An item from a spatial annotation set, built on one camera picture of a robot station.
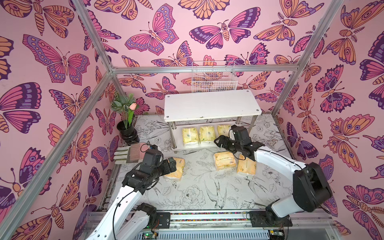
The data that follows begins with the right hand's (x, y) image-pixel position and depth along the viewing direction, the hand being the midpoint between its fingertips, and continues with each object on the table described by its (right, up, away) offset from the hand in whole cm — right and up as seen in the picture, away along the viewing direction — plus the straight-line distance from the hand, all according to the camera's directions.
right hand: (215, 143), depth 86 cm
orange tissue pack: (-22, -18, -1) cm, 28 cm away
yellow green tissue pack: (-15, +3, +8) cm, 17 cm away
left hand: (-25, -9, -9) cm, 28 cm away
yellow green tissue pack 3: (+7, +8, +11) cm, 15 cm away
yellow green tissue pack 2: (-4, +6, +11) cm, 13 cm away
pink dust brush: (-52, -7, +8) cm, 53 cm away
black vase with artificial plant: (-51, +22, -1) cm, 56 cm away
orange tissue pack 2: (+6, -11, +6) cm, 14 cm away
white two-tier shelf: (+11, +22, -8) cm, 26 cm away
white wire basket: (0, +42, +8) cm, 43 cm away
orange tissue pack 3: (+19, -13, +1) cm, 23 cm away
